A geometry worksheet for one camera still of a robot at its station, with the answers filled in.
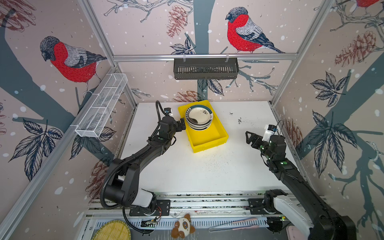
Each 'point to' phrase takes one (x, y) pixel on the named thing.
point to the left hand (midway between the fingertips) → (176, 118)
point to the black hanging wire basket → (208, 69)
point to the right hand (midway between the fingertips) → (251, 135)
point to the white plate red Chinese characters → (198, 128)
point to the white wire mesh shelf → (94, 120)
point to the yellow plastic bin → (214, 135)
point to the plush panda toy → (183, 228)
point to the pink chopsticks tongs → (210, 230)
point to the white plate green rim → (210, 112)
